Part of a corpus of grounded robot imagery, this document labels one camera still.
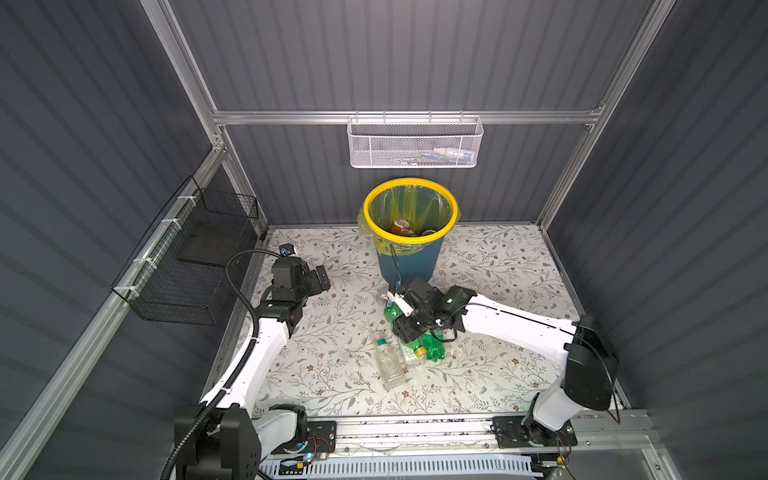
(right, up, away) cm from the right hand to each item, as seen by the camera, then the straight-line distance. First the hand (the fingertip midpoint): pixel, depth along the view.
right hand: (404, 326), depth 81 cm
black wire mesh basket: (-56, +15, -7) cm, 58 cm away
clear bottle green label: (-4, -12, +5) cm, 14 cm away
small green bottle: (+9, -7, +3) cm, 12 cm away
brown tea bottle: (0, +29, +20) cm, 35 cm away
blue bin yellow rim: (-1, +14, +24) cm, 28 cm away
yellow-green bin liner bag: (+7, +35, +17) cm, 39 cm away
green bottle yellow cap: (+4, -5, -5) cm, 8 cm away
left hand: (-27, +14, +3) cm, 31 cm away
